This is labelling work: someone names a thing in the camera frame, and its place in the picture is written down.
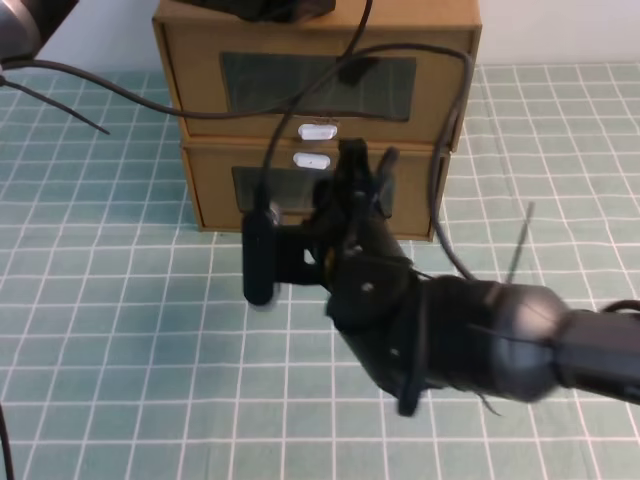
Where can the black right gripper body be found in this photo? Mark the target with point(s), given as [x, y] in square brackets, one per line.
[376, 298]

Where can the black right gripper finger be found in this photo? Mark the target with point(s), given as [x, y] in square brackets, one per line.
[352, 173]
[384, 182]

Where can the white drawer handle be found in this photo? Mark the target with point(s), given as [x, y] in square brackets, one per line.
[317, 132]
[312, 161]

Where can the cardboard drawer with window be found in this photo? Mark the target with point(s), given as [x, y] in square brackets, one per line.
[222, 178]
[406, 96]

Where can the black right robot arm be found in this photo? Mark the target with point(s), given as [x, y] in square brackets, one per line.
[520, 342]

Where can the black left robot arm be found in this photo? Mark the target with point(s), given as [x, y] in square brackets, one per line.
[27, 25]

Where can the brown cardboard shoebox shell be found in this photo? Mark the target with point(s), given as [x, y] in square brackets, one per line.
[449, 27]

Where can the cyan checkered tablecloth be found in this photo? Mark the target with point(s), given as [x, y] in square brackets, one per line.
[128, 352]

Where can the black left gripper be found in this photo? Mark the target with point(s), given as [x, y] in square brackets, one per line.
[278, 11]

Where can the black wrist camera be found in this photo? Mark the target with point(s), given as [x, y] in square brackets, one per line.
[259, 248]

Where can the black cable tie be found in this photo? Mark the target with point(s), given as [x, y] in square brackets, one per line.
[53, 103]

